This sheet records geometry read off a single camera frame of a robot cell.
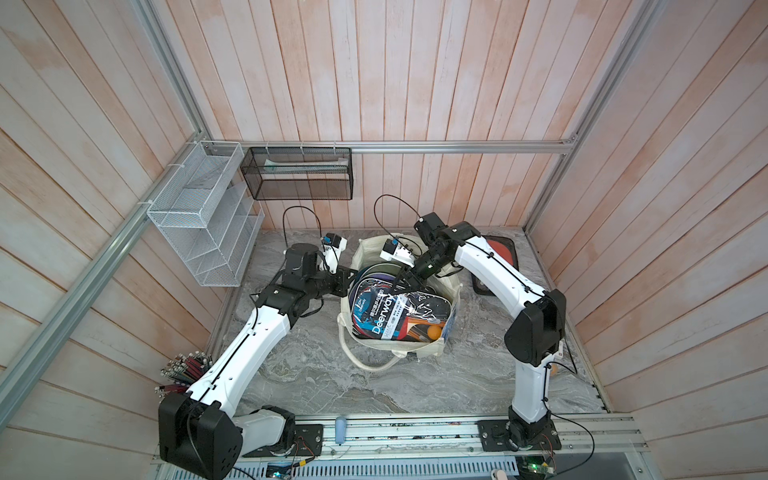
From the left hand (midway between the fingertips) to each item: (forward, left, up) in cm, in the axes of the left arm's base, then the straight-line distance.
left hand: (356, 277), depth 77 cm
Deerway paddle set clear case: (-7, -6, -6) cm, 11 cm away
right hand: (-1, -10, -4) cm, 11 cm away
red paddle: (+29, -54, -21) cm, 65 cm away
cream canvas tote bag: (-12, -5, -24) cm, 27 cm away
